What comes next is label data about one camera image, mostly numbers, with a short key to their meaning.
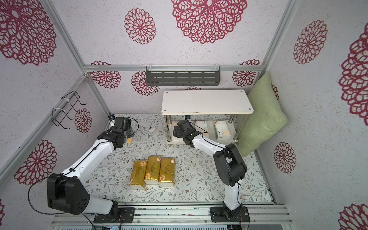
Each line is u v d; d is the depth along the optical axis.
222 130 0.95
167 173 0.81
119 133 0.63
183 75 0.95
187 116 0.83
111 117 0.70
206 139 0.60
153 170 0.82
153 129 1.09
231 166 0.49
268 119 0.73
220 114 1.21
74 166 0.46
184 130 0.72
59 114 0.73
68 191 0.41
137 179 0.81
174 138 0.94
